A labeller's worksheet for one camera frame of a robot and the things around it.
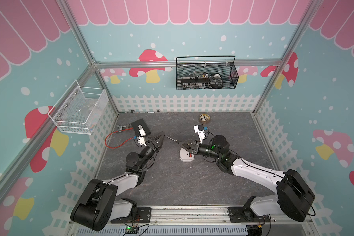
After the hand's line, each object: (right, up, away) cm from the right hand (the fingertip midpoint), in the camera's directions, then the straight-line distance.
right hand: (180, 144), depth 70 cm
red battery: (+6, -9, +22) cm, 24 cm away
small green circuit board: (-25, -43, +3) cm, 50 cm away
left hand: (-7, +4, +4) cm, 9 cm away
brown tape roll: (+19, +15, +46) cm, 52 cm away
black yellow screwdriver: (-2, +2, +1) cm, 3 cm away
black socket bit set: (+21, +37, +20) cm, 47 cm away
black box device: (-30, +7, +38) cm, 49 cm away
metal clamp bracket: (-44, +8, +39) cm, 59 cm away
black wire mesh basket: (+17, +44, +24) cm, 53 cm away
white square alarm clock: (+3, -10, +22) cm, 24 cm away
